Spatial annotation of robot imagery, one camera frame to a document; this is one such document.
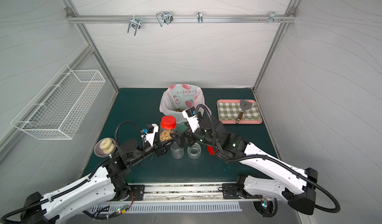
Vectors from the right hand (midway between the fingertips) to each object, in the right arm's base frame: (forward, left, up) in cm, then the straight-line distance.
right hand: (178, 127), depth 63 cm
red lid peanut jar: (0, +5, +1) cm, 5 cm away
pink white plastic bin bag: (+30, +6, -14) cm, 33 cm away
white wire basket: (+5, +57, +2) cm, 57 cm away
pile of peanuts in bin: (+27, +5, -23) cm, 36 cm away
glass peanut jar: (+2, -6, -31) cm, 32 cm away
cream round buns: (+1, +44, -23) cm, 50 cm away
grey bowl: (-3, +49, -26) cm, 55 cm away
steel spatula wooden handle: (+37, -42, -30) cm, 63 cm away
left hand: (0, +5, -8) cm, 10 cm away
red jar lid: (+3, -16, -32) cm, 36 cm away
